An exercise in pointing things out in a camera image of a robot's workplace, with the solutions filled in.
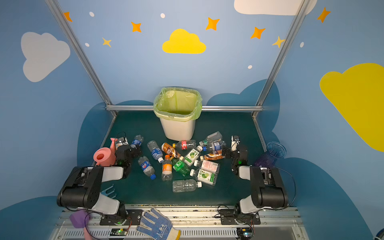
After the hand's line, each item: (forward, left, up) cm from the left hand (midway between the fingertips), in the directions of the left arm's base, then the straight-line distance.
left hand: (133, 146), depth 94 cm
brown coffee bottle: (0, -22, -2) cm, 22 cm away
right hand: (+2, -64, +1) cm, 64 cm away
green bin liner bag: (+29, -27, +11) cm, 41 cm away
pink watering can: (-10, +11, +5) cm, 16 cm away
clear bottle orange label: (-14, -24, -2) cm, 28 cm away
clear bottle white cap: (-24, -34, -1) cm, 42 cm away
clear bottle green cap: (+11, -55, -4) cm, 56 cm away
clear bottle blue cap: (-12, -11, -2) cm, 16 cm away
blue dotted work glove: (-44, -24, -5) cm, 50 cm away
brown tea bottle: (-4, -54, -2) cm, 54 cm away
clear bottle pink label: (-11, -48, -2) cm, 49 cm away
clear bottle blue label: (-3, -16, -1) cm, 16 cm away
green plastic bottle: (-11, -31, -5) cm, 33 cm away
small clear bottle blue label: (+5, -2, -1) cm, 6 cm away
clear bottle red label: (+2, -34, -1) cm, 34 cm away
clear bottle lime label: (-5, -38, -2) cm, 39 cm away
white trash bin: (+11, -29, +2) cm, 31 cm away
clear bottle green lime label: (-18, -46, -3) cm, 49 cm away
